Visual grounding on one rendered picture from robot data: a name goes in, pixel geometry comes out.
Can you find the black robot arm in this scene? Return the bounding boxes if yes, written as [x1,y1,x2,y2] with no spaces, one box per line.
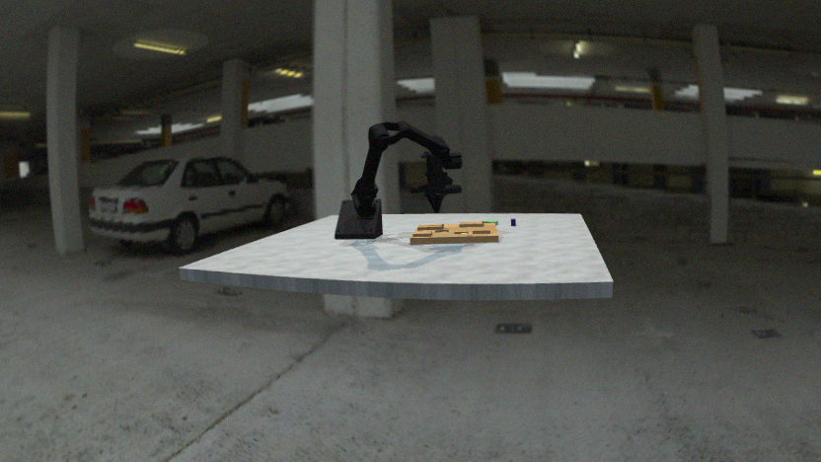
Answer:
[351,121,463,219]

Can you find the tan board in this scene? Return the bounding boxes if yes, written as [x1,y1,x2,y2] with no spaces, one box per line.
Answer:
[410,222,498,245]

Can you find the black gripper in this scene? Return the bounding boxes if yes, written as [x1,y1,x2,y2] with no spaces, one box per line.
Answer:
[410,170,462,213]

